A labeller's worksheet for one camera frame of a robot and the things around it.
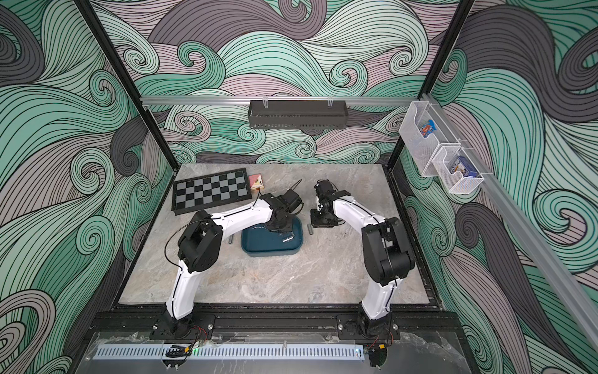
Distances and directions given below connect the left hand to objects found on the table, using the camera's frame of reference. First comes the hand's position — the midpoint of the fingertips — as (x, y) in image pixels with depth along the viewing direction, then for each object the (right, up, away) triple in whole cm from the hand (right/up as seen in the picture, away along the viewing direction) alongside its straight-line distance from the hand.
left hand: (286, 226), depth 93 cm
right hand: (+14, +1, 0) cm, 14 cm away
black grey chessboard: (-39, +13, +11) cm, 43 cm away
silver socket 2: (+1, -5, -1) cm, 5 cm away
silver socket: (+10, -2, +3) cm, 11 cm away
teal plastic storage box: (-10, -6, -1) cm, 12 cm away
